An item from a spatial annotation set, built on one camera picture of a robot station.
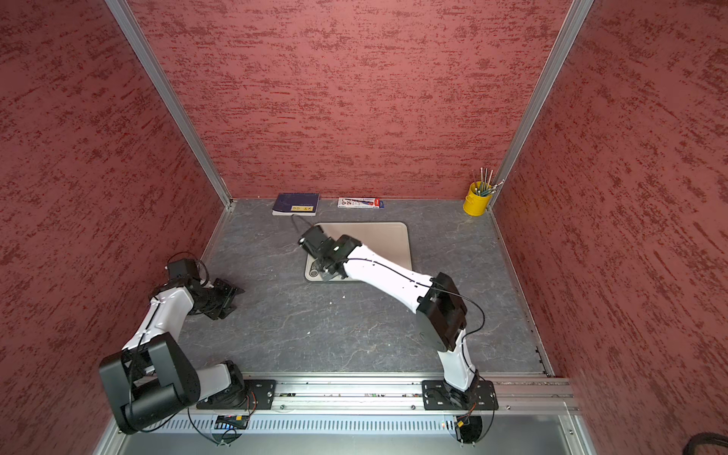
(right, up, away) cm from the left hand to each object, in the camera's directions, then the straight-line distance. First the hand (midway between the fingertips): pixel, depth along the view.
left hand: (242, 300), depth 85 cm
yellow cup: (+82, +34, +25) cm, 92 cm away
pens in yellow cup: (+86, +39, +28) cm, 99 cm away
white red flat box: (+35, +33, +33) cm, 58 cm away
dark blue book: (+7, +32, +33) cm, 47 cm away
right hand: (+30, +10, -1) cm, 31 cm away
